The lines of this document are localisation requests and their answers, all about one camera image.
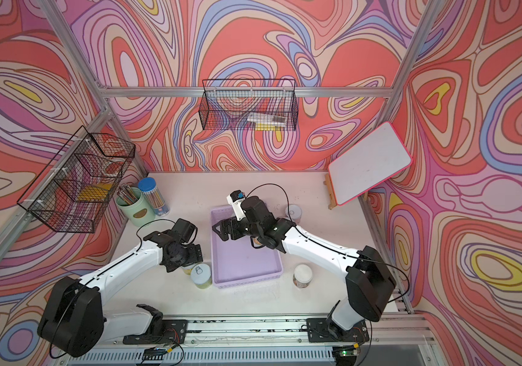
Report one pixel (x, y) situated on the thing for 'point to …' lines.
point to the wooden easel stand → (333, 200)
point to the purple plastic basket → (236, 263)
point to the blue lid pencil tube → (149, 184)
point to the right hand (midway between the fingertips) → (226, 229)
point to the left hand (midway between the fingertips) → (195, 260)
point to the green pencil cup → (133, 203)
